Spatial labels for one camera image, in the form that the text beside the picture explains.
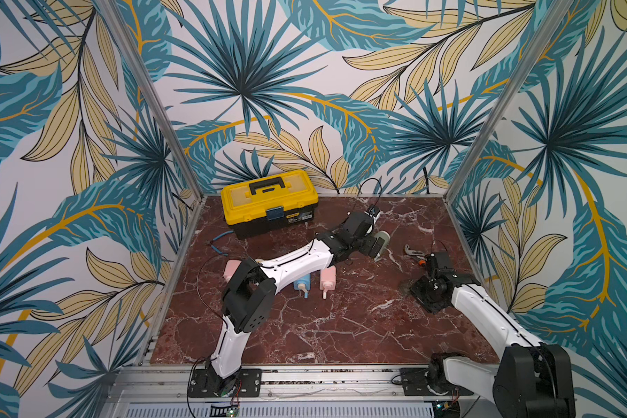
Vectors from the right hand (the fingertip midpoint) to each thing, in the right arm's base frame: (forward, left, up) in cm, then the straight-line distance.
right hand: (414, 294), depth 87 cm
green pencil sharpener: (+22, +6, +3) cm, 23 cm away
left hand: (+15, +15, +13) cm, 25 cm away
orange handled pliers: (+19, -8, -6) cm, 22 cm away
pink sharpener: (+5, +29, +3) cm, 29 cm away
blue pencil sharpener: (+4, +37, +2) cm, 37 cm away
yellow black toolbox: (+32, +49, +13) cm, 60 cm away
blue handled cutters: (+28, +71, -3) cm, 77 cm away
